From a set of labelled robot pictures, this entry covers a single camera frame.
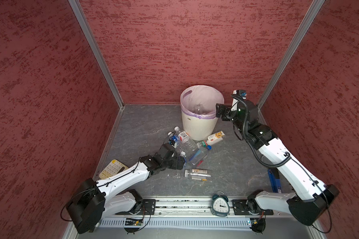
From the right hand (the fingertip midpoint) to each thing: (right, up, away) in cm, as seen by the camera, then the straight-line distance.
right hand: (223, 108), depth 72 cm
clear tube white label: (-11, -36, +10) cm, 38 cm away
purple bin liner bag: (-8, +7, +29) cm, 30 cm away
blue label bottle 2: (-21, -27, +2) cm, 34 cm away
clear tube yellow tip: (-9, -39, +9) cm, 41 cm away
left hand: (-23, -31, +11) cm, 40 cm away
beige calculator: (-61, -34, +14) cm, 71 cm away
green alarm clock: (-2, -49, 0) cm, 49 cm away
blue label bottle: (-27, -18, +23) cm, 39 cm away
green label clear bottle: (-7, -22, +23) cm, 32 cm away
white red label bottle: (-18, -20, +24) cm, 36 cm away
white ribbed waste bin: (-11, -12, +16) cm, 22 cm away
